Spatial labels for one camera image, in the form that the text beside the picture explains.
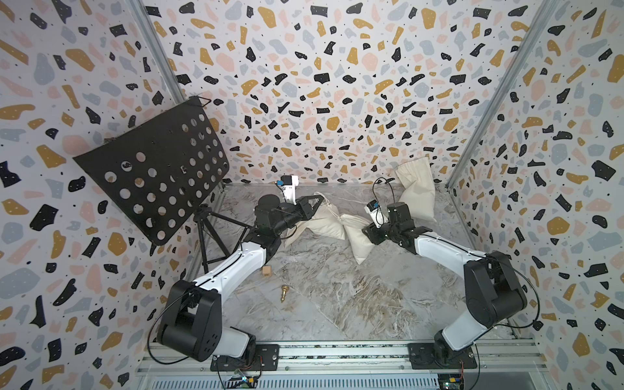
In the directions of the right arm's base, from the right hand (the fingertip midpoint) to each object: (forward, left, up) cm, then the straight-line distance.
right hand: (368, 226), depth 93 cm
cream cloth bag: (+20, -24, -4) cm, 32 cm away
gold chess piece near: (-21, +31, -10) cm, 38 cm away
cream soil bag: (+3, +16, -1) cm, 17 cm away
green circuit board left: (-49, +39, -11) cm, 63 cm away
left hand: (-4, +16, +21) cm, 26 cm away
